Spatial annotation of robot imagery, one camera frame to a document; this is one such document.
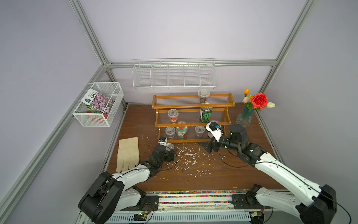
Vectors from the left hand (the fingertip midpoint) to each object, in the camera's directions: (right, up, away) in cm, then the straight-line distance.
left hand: (170, 150), depth 89 cm
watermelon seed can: (+22, +23, -6) cm, 33 cm away
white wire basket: (-43, +21, -15) cm, 50 cm away
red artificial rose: (+49, +30, -17) cm, 59 cm away
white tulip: (+61, +28, -7) cm, 67 cm away
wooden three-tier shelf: (+8, +20, +1) cm, 22 cm away
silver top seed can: (0, +2, 0) cm, 2 cm away
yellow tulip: (+48, +37, -2) cm, 61 cm away
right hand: (+20, +12, -16) cm, 28 cm away
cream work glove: (-28, -4, +3) cm, 28 cm away
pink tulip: (+46, +32, -6) cm, 57 cm away
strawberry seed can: (+8, +11, +5) cm, 14 cm away
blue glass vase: (+52, +20, +10) cm, 57 cm away
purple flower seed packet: (-37, +30, -15) cm, 50 cm away
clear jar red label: (+2, +23, -2) cm, 23 cm away
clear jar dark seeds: (+20, +34, -10) cm, 41 cm away
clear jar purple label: (0, +11, +5) cm, 12 cm away
